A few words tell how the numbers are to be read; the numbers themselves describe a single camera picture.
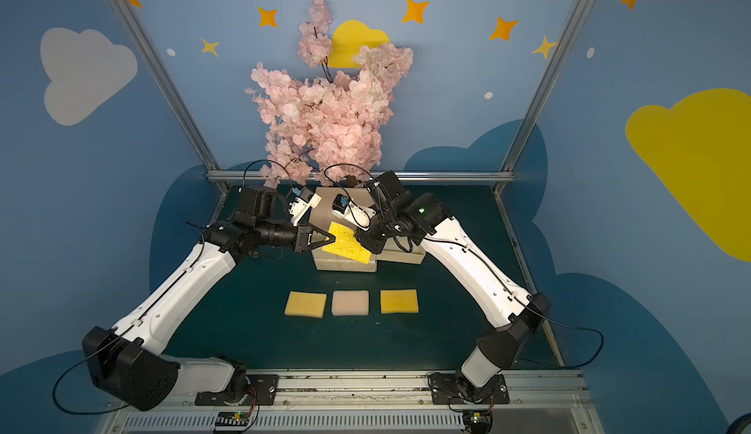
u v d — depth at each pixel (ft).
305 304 2.87
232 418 2.39
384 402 2.40
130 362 1.24
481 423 2.39
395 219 1.63
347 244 2.31
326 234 2.27
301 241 2.05
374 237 2.02
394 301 2.92
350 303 2.91
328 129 1.99
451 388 2.46
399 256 2.94
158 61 2.76
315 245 2.23
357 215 1.90
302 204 2.15
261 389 2.45
